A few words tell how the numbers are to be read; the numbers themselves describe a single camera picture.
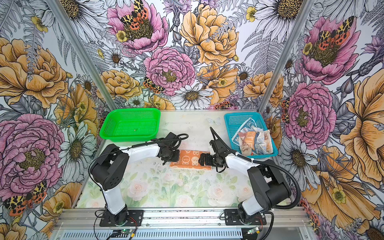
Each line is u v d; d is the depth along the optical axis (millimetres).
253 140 977
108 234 704
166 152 732
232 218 735
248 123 1118
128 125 1120
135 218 740
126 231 708
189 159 938
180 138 833
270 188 447
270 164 490
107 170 490
